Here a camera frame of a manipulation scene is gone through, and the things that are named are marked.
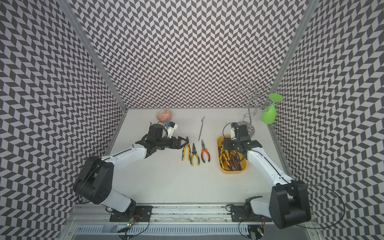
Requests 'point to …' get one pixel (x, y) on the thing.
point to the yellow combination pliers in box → (220, 147)
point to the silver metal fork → (202, 121)
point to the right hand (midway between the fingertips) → (228, 144)
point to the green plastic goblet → (268, 114)
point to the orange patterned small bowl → (164, 115)
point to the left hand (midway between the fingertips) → (183, 142)
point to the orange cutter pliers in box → (234, 161)
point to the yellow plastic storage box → (220, 140)
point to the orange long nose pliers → (204, 149)
